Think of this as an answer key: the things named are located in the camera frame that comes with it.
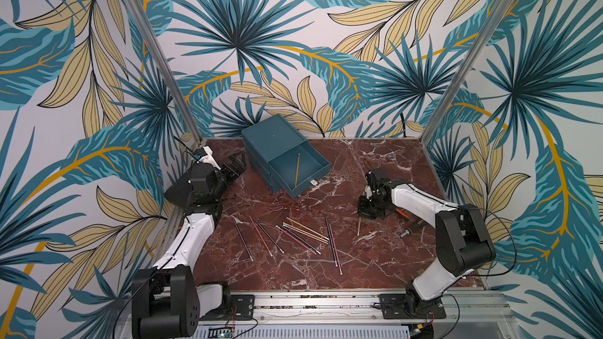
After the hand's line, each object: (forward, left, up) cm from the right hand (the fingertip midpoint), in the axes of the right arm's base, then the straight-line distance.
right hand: (360, 213), depth 92 cm
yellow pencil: (+11, +24, +14) cm, 30 cm away
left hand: (+11, +45, +21) cm, 51 cm away
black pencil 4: (-10, +12, -2) cm, 16 cm away
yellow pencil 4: (-6, +21, -2) cm, 22 cm away
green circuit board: (-36, +49, -5) cm, 61 cm away
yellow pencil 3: (-5, +21, -2) cm, 21 cm away
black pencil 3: (-9, +24, -2) cm, 25 cm away
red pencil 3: (-13, +11, -3) cm, 17 cm away
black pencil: (-10, +44, -2) cm, 45 cm away
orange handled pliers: (-7, -17, -1) cm, 19 cm away
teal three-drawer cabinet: (+22, +35, +19) cm, 46 cm away
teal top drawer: (+10, +26, +14) cm, 31 cm away
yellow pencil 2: (-5, +1, -1) cm, 5 cm away
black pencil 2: (-7, +36, -2) cm, 36 cm away
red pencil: (-8, +38, -2) cm, 39 cm away
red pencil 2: (-9, +25, -2) cm, 27 cm away
